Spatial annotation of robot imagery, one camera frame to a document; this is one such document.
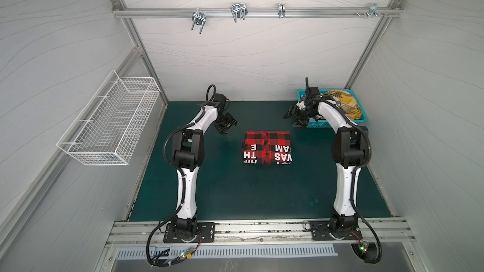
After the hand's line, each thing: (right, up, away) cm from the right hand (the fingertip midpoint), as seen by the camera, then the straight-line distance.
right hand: (290, 116), depth 99 cm
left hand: (-28, -4, +2) cm, 28 cm away
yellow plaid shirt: (+34, +7, +7) cm, 36 cm away
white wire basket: (-75, -5, -30) cm, 81 cm away
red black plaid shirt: (-14, -16, -6) cm, 22 cm away
